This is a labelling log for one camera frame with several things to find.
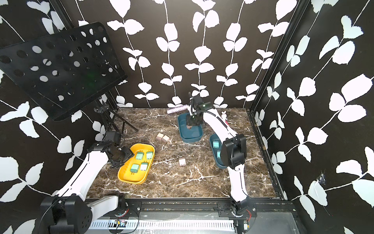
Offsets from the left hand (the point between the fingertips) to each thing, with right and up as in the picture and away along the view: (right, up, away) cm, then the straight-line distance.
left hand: (131, 155), depth 82 cm
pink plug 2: (+29, -6, +8) cm, 31 cm away
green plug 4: (+6, -8, +5) cm, 11 cm away
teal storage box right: (+51, -5, +3) cm, 52 cm away
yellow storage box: (-5, -12, +3) cm, 13 cm away
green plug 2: (+8, -2, +9) cm, 12 cm away
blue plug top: (+52, +4, +15) cm, 54 cm away
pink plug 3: (+34, +16, +7) cm, 38 cm away
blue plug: (+46, +6, -23) cm, 52 cm away
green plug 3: (0, -9, +4) cm, 10 cm away
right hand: (+32, +20, +9) cm, 39 cm away
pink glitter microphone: (+23, +29, +34) cm, 50 cm away
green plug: (+2, -2, +8) cm, 9 cm away
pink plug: (+17, +8, +18) cm, 26 cm away
